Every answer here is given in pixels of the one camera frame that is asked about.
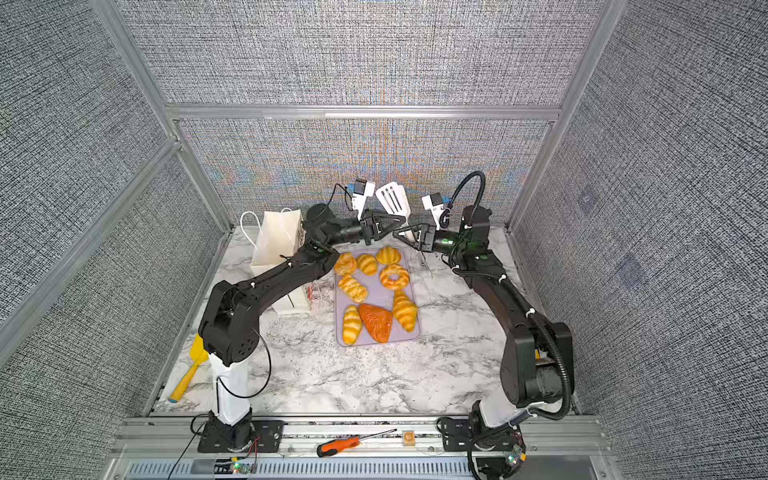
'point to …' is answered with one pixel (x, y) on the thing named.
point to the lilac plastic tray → (376, 299)
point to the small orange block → (408, 438)
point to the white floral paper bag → (278, 233)
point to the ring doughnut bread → (390, 283)
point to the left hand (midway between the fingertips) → (410, 221)
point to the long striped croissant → (404, 310)
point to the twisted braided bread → (353, 288)
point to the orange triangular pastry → (376, 320)
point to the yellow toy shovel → (198, 355)
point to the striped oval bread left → (352, 325)
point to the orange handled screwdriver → (329, 447)
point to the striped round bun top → (388, 255)
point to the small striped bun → (367, 263)
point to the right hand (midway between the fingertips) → (398, 228)
